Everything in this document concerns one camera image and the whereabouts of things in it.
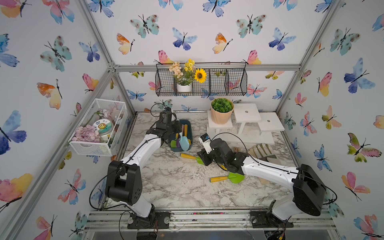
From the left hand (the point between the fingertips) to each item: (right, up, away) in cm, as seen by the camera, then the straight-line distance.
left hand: (181, 123), depth 88 cm
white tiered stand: (+47, -1, +26) cm, 54 cm away
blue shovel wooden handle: (+35, -17, +9) cm, 40 cm away
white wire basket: (-33, +6, -9) cm, 35 cm away
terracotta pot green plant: (+23, +8, -4) cm, 24 cm away
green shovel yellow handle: (-7, -13, +15) cm, 21 cm away
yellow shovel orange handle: (+1, -4, +19) cm, 20 cm away
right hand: (+11, -15, -8) cm, 20 cm away
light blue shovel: (+2, -12, +2) cm, 12 cm away
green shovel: (+30, -31, -2) cm, 44 cm away
